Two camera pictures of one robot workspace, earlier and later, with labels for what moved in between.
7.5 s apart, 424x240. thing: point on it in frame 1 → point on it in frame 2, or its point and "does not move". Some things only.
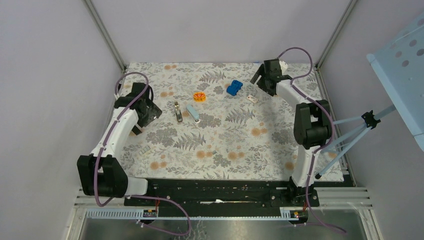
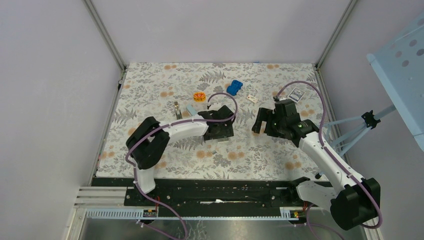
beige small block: [178, 111] does not move
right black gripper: [260, 71] → [266, 115]
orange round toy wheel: [199, 96] does not move
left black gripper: [153, 111] → [227, 131]
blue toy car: [234, 87] does not move
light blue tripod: [370, 120] does not move
